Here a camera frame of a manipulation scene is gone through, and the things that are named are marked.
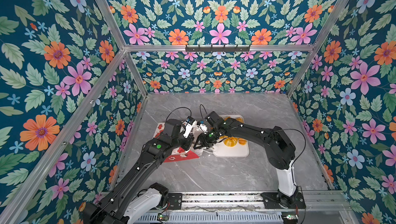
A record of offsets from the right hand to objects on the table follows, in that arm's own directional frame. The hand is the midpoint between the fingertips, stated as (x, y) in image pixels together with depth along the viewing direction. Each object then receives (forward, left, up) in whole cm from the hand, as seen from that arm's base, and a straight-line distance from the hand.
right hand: (196, 146), depth 81 cm
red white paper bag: (-7, +8, +4) cm, 11 cm away
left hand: (+2, 0, +11) cm, 11 cm away
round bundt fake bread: (+6, -20, -7) cm, 22 cm away
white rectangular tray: (+3, -14, -10) cm, 17 cm away
